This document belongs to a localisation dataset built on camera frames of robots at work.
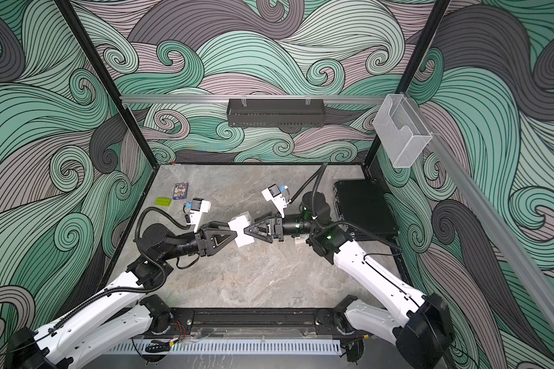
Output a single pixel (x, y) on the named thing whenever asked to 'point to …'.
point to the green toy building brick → (163, 201)
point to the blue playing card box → (180, 191)
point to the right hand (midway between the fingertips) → (247, 233)
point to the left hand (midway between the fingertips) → (236, 231)
